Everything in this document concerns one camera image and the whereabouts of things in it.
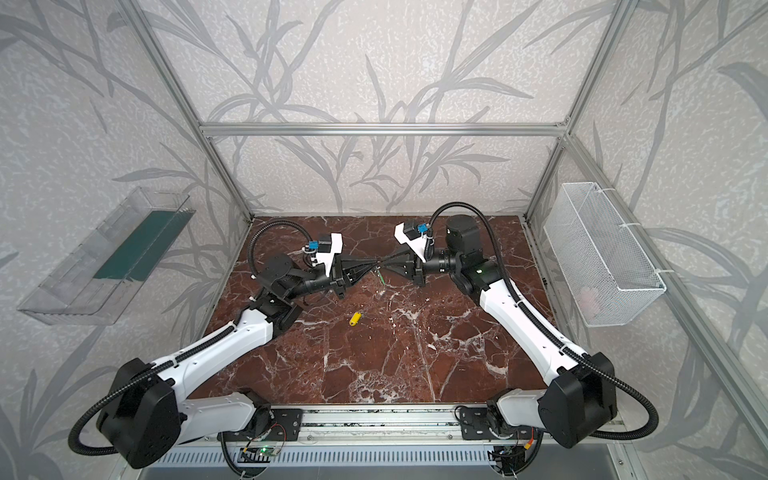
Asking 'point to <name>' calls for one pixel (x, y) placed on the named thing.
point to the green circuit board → (266, 450)
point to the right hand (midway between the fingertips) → (386, 254)
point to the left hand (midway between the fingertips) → (377, 260)
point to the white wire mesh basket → (606, 274)
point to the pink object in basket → (589, 301)
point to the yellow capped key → (355, 319)
